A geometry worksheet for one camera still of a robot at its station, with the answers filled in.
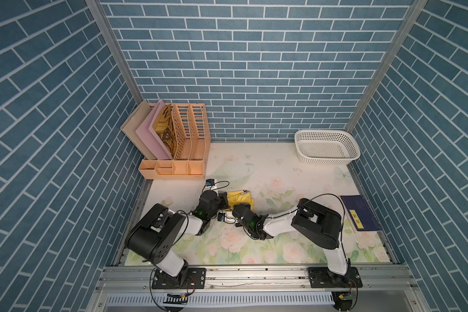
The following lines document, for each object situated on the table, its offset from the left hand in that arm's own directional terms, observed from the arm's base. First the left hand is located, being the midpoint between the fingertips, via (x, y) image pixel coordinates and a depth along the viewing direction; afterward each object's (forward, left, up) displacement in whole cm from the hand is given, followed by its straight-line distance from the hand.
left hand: (231, 194), depth 93 cm
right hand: (-3, -3, -4) cm, 6 cm away
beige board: (+22, +46, +23) cm, 56 cm away
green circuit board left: (-40, +20, -8) cm, 45 cm away
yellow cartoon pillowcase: (-1, -4, -2) cm, 4 cm away
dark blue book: (-8, -61, -3) cm, 62 cm away
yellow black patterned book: (+29, +35, +15) cm, 48 cm away
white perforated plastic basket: (+36, -57, -3) cm, 68 cm away
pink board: (+19, +39, +21) cm, 48 cm away
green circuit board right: (-40, -44, -4) cm, 60 cm away
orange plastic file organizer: (+25, +24, -3) cm, 35 cm away
